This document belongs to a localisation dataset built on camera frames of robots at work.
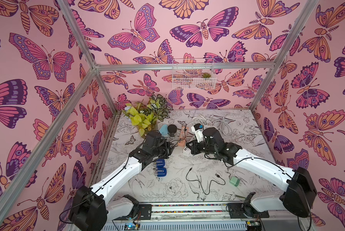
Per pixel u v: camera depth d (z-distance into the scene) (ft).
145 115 2.83
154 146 2.05
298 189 1.28
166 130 3.40
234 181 2.67
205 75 3.04
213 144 1.95
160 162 2.93
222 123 3.52
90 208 1.29
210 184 2.72
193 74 3.16
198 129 2.26
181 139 3.23
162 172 2.80
